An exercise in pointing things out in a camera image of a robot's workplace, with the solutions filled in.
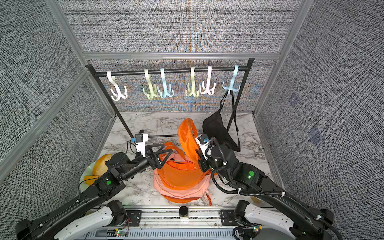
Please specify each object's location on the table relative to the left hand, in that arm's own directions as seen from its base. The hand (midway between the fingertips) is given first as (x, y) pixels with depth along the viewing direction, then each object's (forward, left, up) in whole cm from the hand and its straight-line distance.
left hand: (171, 148), depth 62 cm
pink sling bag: (-10, -12, -23) cm, 28 cm away
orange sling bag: (+7, -7, +1) cm, 10 cm away
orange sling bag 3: (-14, -4, -27) cm, 30 cm away
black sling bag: (+19, -24, -10) cm, 32 cm away
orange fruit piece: (0, +47, -27) cm, 54 cm away
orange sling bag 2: (+2, -2, -29) cm, 29 cm away
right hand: (+1, -11, -1) cm, 11 cm away
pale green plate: (+3, +49, -27) cm, 56 cm away
